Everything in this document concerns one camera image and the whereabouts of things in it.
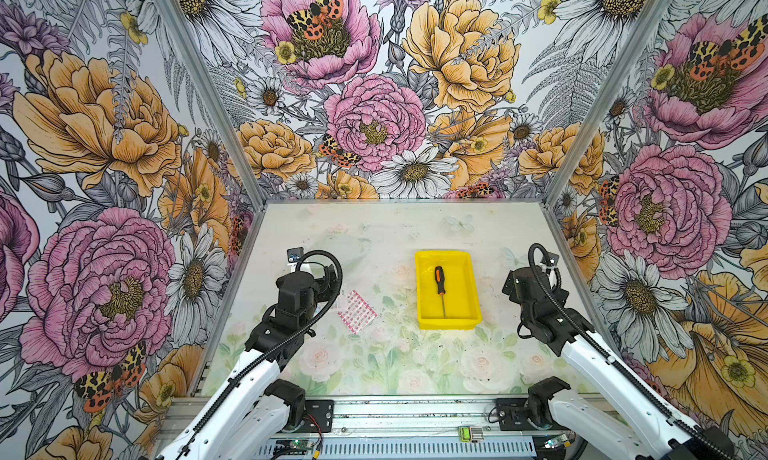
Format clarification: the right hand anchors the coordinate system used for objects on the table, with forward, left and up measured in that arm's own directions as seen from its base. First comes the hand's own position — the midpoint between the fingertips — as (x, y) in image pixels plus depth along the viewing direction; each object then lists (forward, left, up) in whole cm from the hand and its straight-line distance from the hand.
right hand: (531, 289), depth 81 cm
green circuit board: (-31, +61, -15) cm, 70 cm away
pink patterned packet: (+1, +48, -14) cm, 50 cm away
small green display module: (-30, +21, -12) cm, 39 cm away
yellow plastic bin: (+7, +15, -17) cm, 24 cm away
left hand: (+3, +57, +4) cm, 57 cm away
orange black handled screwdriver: (+11, +22, -12) cm, 27 cm away
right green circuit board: (-32, -2, -15) cm, 35 cm away
